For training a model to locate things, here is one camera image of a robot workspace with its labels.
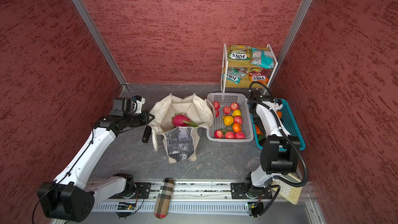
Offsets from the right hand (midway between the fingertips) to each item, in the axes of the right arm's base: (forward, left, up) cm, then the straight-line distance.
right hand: (270, 125), depth 80 cm
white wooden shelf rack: (+29, +13, +17) cm, 36 cm away
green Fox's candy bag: (+36, +14, +4) cm, 39 cm away
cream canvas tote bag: (-8, +47, 0) cm, 48 cm away
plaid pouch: (-29, +55, -12) cm, 64 cm away
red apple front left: (+2, +27, -11) cm, 29 cm away
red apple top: (+22, +14, -12) cm, 29 cm away
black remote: (+4, +71, -14) cm, 72 cm away
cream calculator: (-29, -5, -15) cm, 33 cm away
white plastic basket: (+27, +22, -12) cm, 37 cm away
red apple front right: (0, +15, -11) cm, 18 cm away
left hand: (+3, +62, +4) cm, 62 cm away
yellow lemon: (+10, +20, -10) cm, 25 cm away
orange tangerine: (+5, +15, -11) cm, 20 cm away
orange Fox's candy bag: (+37, -1, +2) cm, 37 cm away
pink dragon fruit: (+9, +51, -8) cm, 52 cm away
